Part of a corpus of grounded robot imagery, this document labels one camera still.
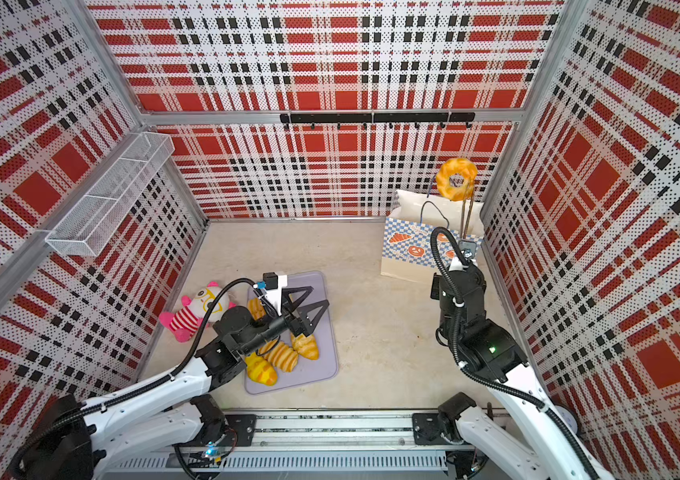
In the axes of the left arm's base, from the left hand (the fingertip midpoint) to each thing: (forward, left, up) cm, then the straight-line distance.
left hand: (321, 300), depth 70 cm
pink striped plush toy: (+4, +43, -19) cm, 47 cm away
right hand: (+3, -32, +9) cm, 33 cm away
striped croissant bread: (-3, +6, -20) cm, 22 cm away
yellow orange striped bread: (-9, +18, -20) cm, 28 cm away
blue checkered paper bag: (+23, -25, -11) cm, 35 cm away
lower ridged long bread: (-5, +13, -20) cm, 24 cm away
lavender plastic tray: (-7, +1, -25) cm, 26 cm away
